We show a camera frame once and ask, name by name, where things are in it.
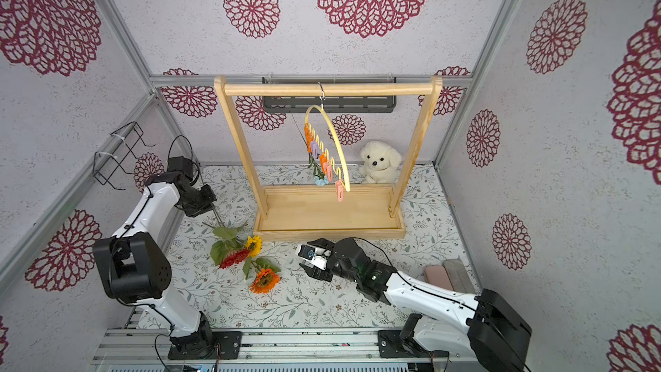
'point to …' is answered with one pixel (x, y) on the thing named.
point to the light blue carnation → (319, 179)
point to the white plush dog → (380, 163)
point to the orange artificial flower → (265, 281)
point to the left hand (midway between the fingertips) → (215, 205)
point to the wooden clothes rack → (337, 212)
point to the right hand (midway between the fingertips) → (305, 248)
